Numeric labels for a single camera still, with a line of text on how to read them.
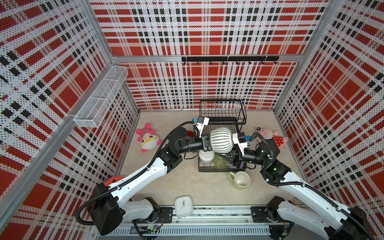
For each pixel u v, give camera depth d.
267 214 0.66
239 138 0.54
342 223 0.39
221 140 0.53
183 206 0.75
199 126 0.61
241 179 0.84
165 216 0.74
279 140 0.96
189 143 0.57
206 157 0.83
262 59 0.88
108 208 0.38
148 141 0.93
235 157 0.58
